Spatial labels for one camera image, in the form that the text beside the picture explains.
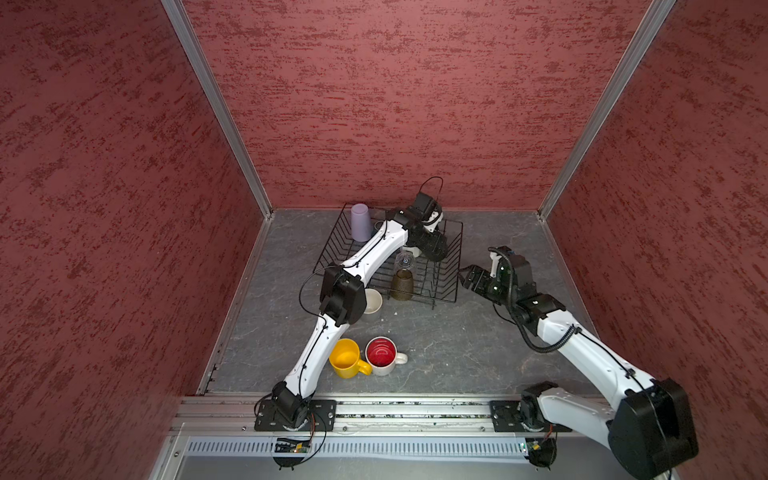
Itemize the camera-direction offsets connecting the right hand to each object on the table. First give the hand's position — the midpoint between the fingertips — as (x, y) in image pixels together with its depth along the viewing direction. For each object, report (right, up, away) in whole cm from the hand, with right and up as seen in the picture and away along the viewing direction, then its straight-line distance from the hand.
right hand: (463, 282), depth 83 cm
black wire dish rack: (-7, -2, +12) cm, 14 cm away
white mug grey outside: (-26, -6, +4) cm, 27 cm away
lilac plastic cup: (-31, +17, +17) cm, 39 cm away
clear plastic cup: (-17, +6, +9) cm, 20 cm away
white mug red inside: (-23, -21, 0) cm, 32 cm away
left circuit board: (-47, -39, -11) cm, 62 cm away
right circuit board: (+16, -40, -12) cm, 45 cm away
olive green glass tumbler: (-17, -2, +4) cm, 18 cm away
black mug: (-8, +11, +1) cm, 13 cm away
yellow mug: (-34, -22, -1) cm, 40 cm away
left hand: (-7, +9, +11) cm, 16 cm away
